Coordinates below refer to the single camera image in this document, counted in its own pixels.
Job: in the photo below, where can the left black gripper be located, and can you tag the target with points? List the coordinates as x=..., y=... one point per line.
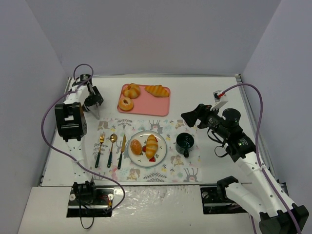
x=95, y=100

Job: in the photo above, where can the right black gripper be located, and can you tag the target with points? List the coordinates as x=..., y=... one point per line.
x=200, y=116

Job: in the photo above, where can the silver metal tongs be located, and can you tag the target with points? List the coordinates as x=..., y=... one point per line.
x=93, y=109

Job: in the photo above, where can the small striped bread loaf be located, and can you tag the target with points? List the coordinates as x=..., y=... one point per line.
x=151, y=146

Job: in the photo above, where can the small orange bun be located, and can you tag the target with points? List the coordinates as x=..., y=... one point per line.
x=136, y=147

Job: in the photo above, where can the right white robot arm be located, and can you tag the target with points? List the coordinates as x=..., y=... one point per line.
x=271, y=207

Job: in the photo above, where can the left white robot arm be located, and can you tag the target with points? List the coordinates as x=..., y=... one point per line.
x=72, y=128

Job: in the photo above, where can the round knotted bread roll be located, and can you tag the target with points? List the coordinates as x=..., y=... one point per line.
x=131, y=91

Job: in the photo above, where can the long croissant bread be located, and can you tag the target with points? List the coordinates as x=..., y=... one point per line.
x=157, y=91

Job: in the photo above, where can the dark green mug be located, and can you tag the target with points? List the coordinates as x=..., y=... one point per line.
x=184, y=144

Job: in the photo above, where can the pink serving tray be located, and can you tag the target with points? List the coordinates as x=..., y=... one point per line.
x=147, y=104

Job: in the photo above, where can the floral printed placemat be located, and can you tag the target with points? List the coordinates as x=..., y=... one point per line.
x=173, y=168

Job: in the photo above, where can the white watermelon pattern plate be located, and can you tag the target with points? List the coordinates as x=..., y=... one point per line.
x=142, y=160

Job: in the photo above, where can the ring donut bread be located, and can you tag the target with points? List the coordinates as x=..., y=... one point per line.
x=125, y=104

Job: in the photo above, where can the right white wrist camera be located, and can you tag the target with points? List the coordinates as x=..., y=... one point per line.
x=220, y=99

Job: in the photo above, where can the gold fork green handle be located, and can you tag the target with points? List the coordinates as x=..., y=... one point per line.
x=101, y=141

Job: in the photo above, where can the gold spoon green handle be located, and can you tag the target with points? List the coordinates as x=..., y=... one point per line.
x=113, y=139

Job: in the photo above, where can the gold knife green handle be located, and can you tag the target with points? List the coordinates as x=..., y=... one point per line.
x=121, y=152

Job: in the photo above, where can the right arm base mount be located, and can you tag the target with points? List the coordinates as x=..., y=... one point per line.
x=213, y=204

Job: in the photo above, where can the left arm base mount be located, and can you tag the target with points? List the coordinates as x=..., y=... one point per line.
x=92, y=206

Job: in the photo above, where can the metal table edge rail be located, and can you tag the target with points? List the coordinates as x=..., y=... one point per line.
x=264, y=153

